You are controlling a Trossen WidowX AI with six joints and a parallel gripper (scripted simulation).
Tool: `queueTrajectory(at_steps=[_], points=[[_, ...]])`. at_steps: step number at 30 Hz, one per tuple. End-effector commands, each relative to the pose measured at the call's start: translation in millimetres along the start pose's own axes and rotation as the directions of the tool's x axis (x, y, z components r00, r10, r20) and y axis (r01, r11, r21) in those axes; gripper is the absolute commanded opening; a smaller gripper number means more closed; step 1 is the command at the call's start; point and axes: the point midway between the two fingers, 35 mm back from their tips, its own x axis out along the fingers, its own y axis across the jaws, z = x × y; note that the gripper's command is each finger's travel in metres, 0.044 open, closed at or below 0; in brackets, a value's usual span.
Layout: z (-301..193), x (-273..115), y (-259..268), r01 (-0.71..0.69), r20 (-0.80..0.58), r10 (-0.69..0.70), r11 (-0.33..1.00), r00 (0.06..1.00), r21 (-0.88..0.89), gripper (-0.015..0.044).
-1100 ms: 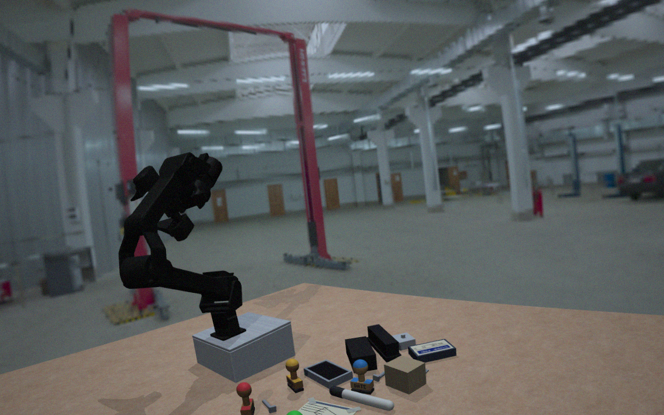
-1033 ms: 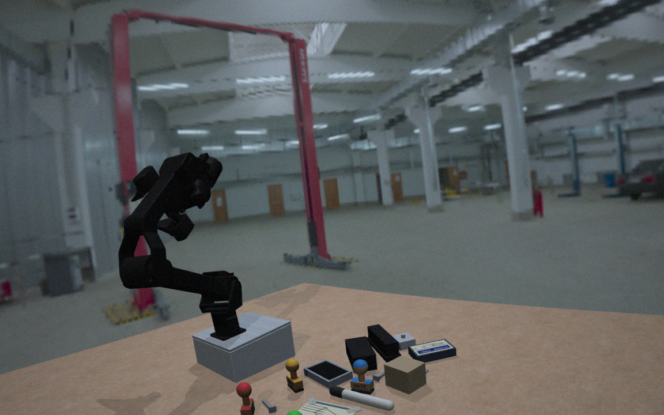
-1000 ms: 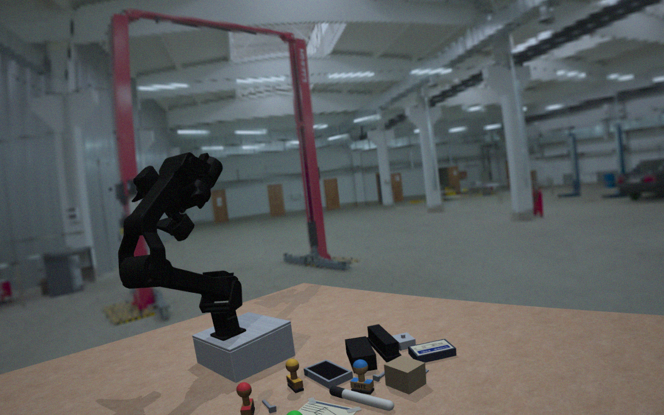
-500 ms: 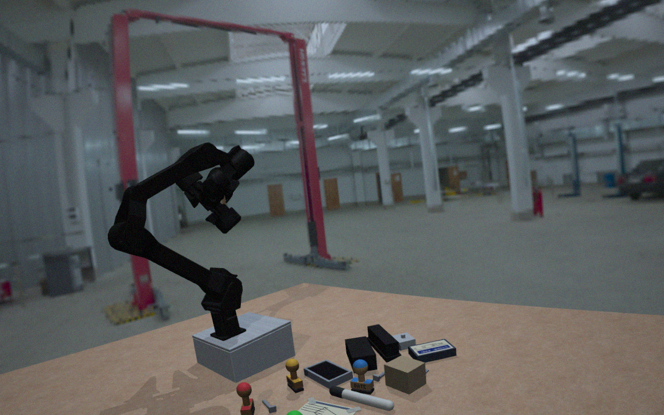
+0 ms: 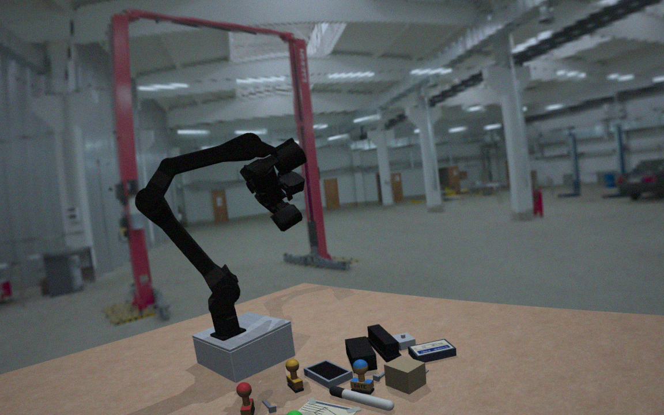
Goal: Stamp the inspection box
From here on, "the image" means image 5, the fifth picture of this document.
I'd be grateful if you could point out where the red rubber stamp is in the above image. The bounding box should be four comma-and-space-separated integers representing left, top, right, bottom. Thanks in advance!
236, 382, 255, 415

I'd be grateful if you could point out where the white inspection card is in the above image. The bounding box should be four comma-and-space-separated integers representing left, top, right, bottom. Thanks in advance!
298, 397, 361, 415

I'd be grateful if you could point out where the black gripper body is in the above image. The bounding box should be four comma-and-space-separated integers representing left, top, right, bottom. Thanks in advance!
246, 179, 303, 232

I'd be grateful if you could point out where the blue and brown rubber stamp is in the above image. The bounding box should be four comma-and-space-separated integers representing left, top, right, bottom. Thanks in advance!
350, 360, 374, 395

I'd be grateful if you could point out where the grey cylinder with black end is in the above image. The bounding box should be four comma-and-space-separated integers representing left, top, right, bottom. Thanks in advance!
329, 386, 394, 411

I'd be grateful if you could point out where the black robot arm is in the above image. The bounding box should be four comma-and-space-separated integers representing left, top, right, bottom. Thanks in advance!
135, 133, 307, 341

